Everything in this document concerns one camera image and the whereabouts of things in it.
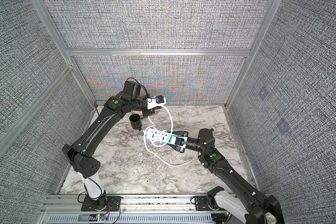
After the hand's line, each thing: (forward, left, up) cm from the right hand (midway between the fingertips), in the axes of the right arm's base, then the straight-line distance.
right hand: (168, 132), depth 68 cm
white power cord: (0, +8, +4) cm, 9 cm away
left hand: (+15, +3, +5) cm, 16 cm away
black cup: (+23, +23, -22) cm, 39 cm away
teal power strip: (-4, +4, +3) cm, 6 cm away
